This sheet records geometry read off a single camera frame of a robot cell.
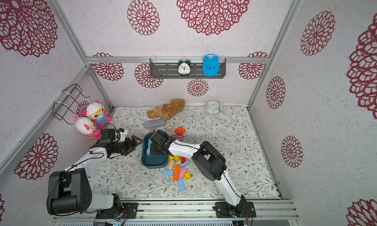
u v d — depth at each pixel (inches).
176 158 35.4
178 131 41.6
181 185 32.1
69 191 18.1
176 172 33.9
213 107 45.9
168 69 36.5
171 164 34.5
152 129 41.0
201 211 29.5
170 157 35.0
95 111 36.5
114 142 29.4
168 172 34.1
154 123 41.8
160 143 28.7
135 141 31.4
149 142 38.1
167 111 41.7
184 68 35.4
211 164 22.3
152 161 33.9
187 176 32.9
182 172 34.2
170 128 41.7
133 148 30.8
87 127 32.9
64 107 29.7
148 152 36.1
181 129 41.9
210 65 35.4
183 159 34.8
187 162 35.0
